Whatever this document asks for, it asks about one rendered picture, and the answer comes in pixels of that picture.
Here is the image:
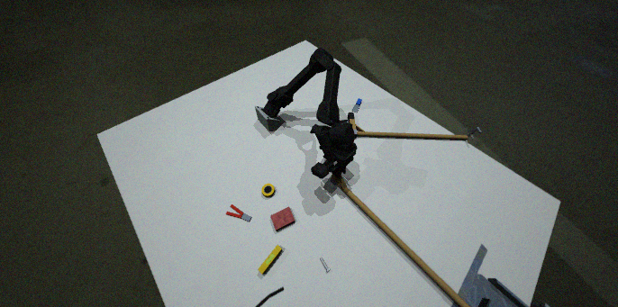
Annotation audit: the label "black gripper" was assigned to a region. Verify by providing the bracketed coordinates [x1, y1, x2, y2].
[311, 144, 340, 179]

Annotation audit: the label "red rectangular block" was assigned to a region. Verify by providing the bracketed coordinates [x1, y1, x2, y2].
[270, 207, 295, 231]

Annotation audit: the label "yellow tape roll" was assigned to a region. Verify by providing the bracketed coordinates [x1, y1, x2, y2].
[261, 184, 275, 197]

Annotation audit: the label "red-handled pliers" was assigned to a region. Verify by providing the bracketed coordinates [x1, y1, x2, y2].
[226, 204, 251, 221]

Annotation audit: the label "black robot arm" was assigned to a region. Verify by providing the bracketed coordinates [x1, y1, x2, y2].
[261, 48, 356, 167]

